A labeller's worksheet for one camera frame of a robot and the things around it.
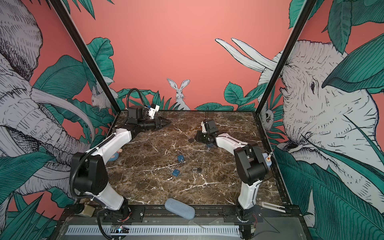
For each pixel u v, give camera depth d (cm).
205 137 82
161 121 77
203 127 88
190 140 104
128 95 66
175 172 88
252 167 50
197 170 90
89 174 45
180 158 93
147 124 74
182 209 73
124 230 71
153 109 79
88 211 70
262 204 77
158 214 75
